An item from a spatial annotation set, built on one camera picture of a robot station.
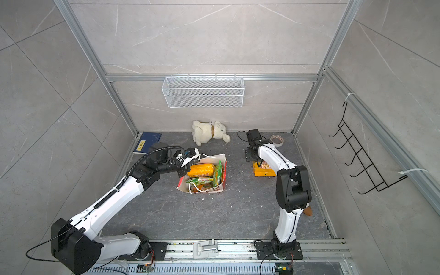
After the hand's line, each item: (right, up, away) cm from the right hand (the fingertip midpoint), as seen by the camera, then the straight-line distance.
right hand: (256, 155), depth 96 cm
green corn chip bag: (-21, -8, -18) cm, 29 cm away
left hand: (-30, +1, -21) cm, 37 cm away
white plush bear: (-32, +14, +13) cm, 37 cm away
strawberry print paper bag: (-25, -1, -14) cm, 29 cm away
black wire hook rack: (+36, +8, -24) cm, 44 cm away
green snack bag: (-30, -12, -14) cm, 35 cm away
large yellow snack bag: (+4, -9, -1) cm, 10 cm away
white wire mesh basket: (-31, +38, +5) cm, 49 cm away
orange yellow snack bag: (-29, -7, -15) cm, 34 cm away
